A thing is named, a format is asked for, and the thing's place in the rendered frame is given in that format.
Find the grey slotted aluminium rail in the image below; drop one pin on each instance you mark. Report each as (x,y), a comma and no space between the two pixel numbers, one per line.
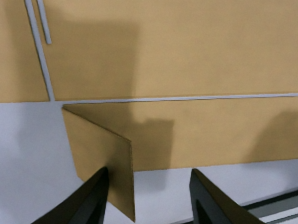
(278,210)

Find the flat brown cardboard box blank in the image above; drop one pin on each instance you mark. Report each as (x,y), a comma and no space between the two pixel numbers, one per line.
(133,49)

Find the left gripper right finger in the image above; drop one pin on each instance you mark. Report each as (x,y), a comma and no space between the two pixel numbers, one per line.
(221,209)

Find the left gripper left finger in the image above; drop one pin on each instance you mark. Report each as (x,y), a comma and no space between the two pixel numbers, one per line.
(90,197)

